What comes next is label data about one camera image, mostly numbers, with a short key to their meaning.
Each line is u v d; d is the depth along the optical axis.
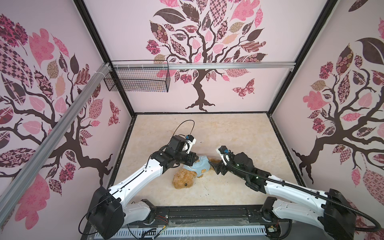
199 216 0.75
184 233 0.70
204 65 0.93
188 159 0.68
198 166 0.77
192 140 0.72
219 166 0.67
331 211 0.41
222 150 0.65
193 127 1.10
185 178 0.75
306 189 0.47
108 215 0.39
